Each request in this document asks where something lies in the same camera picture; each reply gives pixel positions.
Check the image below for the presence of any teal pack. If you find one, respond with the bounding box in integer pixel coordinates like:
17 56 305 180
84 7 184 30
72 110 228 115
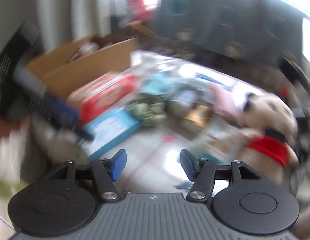
192 119 248 165

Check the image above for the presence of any blue white tissue box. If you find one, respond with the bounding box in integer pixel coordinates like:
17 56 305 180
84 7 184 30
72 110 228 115
79 108 141 160

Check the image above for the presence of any pink mesh sponge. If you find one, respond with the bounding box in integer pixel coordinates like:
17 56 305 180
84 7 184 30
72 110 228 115
209 84 241 124

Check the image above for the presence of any blue white diaper pack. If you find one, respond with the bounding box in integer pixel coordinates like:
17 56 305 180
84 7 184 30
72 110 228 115
177 74 232 105

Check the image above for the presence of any checked plastic tablecloth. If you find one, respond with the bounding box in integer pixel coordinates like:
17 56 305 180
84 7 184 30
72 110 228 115
77 51 271 193

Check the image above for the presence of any black-haired boy plush doll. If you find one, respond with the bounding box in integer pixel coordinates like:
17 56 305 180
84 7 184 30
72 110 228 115
234 93 298 185

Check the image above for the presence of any pink wet wipes pack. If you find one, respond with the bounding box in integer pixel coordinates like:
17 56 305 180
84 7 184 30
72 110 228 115
67 72 139 124

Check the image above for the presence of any brown cardboard box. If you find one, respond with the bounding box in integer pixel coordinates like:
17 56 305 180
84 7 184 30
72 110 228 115
27 35 137 99

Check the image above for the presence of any blue dotted hanging blanket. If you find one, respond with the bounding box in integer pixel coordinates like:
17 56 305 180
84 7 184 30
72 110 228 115
153 0 305 63

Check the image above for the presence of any grey curtain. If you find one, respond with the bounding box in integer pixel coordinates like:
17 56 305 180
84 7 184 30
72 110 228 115
36 0 111 52

